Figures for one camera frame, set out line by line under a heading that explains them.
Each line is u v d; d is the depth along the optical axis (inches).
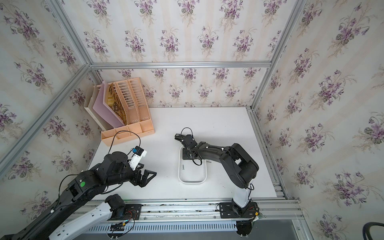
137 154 23.0
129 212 28.6
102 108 32.8
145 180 23.0
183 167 34.7
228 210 28.6
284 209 30.3
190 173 33.7
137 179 22.6
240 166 18.8
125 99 43.7
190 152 31.7
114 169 19.2
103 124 35.6
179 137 39.5
